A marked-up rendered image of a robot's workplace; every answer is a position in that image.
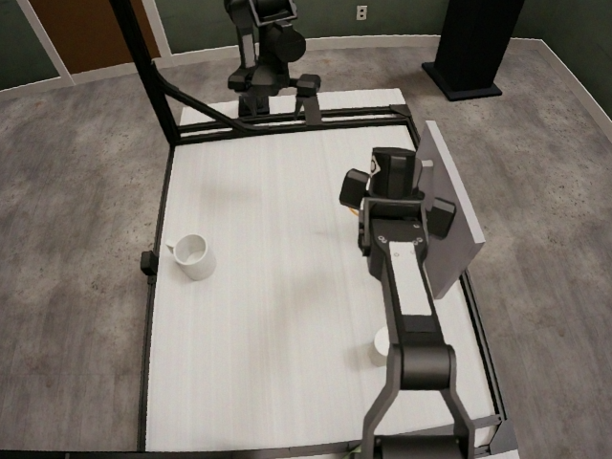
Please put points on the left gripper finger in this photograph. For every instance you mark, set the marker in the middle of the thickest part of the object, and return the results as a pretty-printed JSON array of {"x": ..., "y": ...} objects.
[
  {"x": 298, "y": 100},
  {"x": 250, "y": 98}
]

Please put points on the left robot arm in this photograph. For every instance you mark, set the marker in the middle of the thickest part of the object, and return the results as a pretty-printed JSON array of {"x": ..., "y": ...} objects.
[{"x": 274, "y": 32}]

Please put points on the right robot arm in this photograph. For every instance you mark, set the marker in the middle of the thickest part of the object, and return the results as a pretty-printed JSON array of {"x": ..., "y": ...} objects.
[{"x": 419, "y": 358}]

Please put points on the white mug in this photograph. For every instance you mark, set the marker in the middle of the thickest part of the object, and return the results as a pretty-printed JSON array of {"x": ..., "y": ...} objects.
[{"x": 189, "y": 249}]

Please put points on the white cylinder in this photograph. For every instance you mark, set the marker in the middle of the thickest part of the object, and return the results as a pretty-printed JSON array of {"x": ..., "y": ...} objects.
[{"x": 378, "y": 349}]

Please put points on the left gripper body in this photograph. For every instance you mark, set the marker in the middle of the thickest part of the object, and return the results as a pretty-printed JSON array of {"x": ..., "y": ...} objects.
[{"x": 308, "y": 85}]

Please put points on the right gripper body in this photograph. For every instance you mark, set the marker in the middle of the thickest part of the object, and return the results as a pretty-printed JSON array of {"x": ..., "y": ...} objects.
[{"x": 438, "y": 220}]

